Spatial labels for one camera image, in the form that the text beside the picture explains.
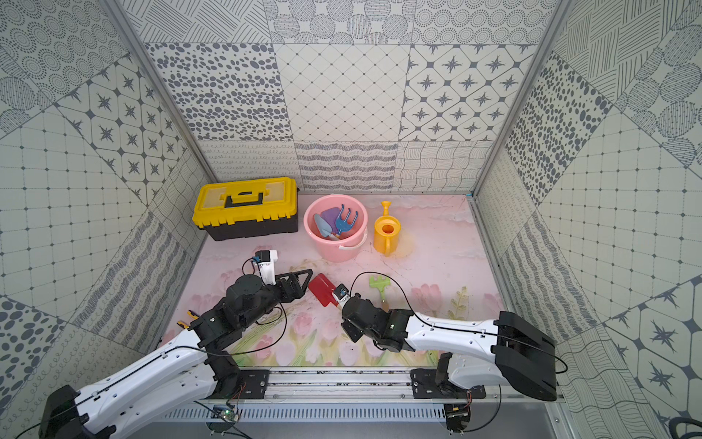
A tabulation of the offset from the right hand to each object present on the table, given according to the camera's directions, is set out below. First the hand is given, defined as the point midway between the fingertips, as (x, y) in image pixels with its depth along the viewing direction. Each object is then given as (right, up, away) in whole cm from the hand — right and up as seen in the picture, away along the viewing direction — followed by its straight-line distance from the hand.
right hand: (350, 313), depth 81 cm
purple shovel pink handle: (-8, +29, +19) cm, 36 cm away
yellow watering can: (+13, +24, +15) cm, 31 cm away
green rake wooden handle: (+10, +6, +12) cm, 17 cm away
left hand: (-13, +15, -6) cm, 21 cm away
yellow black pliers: (-52, -5, +3) cm, 53 cm away
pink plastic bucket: (-1, +20, +4) cm, 20 cm away
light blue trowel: (-10, +25, +17) cm, 31 cm away
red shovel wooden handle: (-9, +7, +3) cm, 11 cm away
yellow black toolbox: (-38, +32, +13) cm, 51 cm away
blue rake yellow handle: (-3, +26, +18) cm, 32 cm away
